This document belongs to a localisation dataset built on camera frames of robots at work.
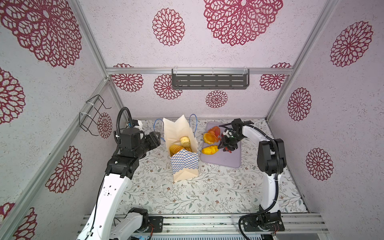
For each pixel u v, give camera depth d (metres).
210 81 1.00
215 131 1.07
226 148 0.90
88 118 0.75
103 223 0.38
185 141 0.95
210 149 0.98
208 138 1.03
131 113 0.57
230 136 0.88
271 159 0.66
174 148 0.94
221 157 0.97
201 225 0.75
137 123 0.62
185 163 0.80
